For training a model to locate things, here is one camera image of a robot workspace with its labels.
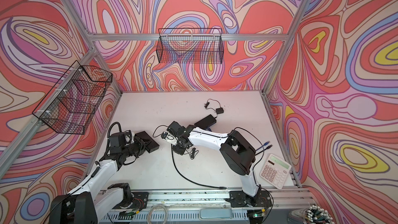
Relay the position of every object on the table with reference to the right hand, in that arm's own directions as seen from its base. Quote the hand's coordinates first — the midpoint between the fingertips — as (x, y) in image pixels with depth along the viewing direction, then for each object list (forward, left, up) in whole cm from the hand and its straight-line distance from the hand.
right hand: (181, 149), depth 88 cm
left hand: (+3, +15, +6) cm, 17 cm away
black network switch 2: (+18, -15, 0) cm, 24 cm away
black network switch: (+1, +15, +6) cm, 16 cm away
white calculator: (-13, -51, -1) cm, 52 cm away
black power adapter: (+29, -25, -2) cm, 38 cm away
